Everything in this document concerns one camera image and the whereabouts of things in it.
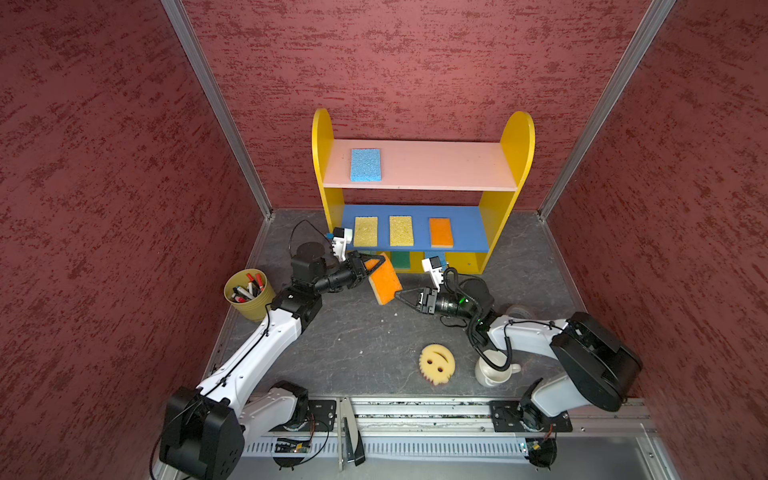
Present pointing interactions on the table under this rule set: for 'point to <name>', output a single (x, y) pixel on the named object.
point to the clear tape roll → (523, 311)
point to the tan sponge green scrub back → (401, 260)
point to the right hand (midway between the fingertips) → (394, 301)
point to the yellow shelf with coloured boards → (417, 200)
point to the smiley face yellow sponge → (437, 363)
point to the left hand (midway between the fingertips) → (385, 266)
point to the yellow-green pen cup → (249, 292)
